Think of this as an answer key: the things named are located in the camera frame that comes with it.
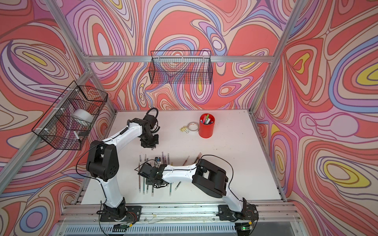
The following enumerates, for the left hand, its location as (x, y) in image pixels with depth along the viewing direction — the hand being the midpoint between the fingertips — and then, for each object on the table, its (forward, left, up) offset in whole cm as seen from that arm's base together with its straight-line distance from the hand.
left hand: (158, 146), depth 92 cm
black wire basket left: (+3, +46, +20) cm, 50 cm away
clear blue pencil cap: (-6, +12, -7) cm, 15 cm away
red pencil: (-18, +10, -8) cm, 22 cm away
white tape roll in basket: (+3, +34, +26) cm, 43 cm away
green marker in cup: (+19, -32, +5) cm, 38 cm away
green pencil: (-22, +6, -7) cm, 24 cm away
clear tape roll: (+21, -23, -6) cm, 32 cm away
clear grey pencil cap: (-6, +8, -6) cm, 12 cm away
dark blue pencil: (-23, +4, -7) cm, 25 cm away
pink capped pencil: (-7, -18, -6) cm, 20 cm away
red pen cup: (+15, -32, +3) cm, 35 cm away
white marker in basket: (-7, +36, +19) cm, 41 cm away
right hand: (-21, +1, -8) cm, 22 cm away
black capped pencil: (-22, -13, -6) cm, 26 cm away
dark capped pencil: (-4, -3, -6) cm, 8 cm away
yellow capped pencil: (-24, -9, -7) cm, 27 cm away
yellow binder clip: (+19, -16, -5) cm, 25 cm away
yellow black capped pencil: (-5, -26, -6) cm, 27 cm away
